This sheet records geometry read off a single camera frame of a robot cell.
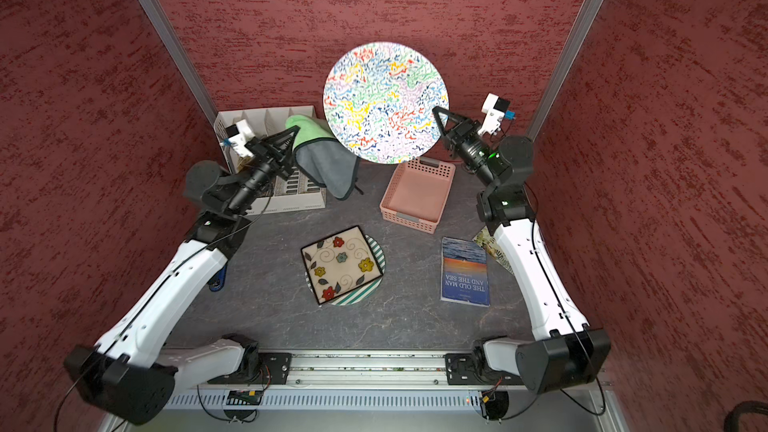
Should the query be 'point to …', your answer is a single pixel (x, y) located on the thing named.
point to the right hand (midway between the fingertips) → (424, 115)
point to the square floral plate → (340, 263)
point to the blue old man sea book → (464, 272)
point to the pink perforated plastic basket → (417, 192)
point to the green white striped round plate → (362, 292)
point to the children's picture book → (489, 242)
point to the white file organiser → (292, 192)
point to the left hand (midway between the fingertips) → (303, 134)
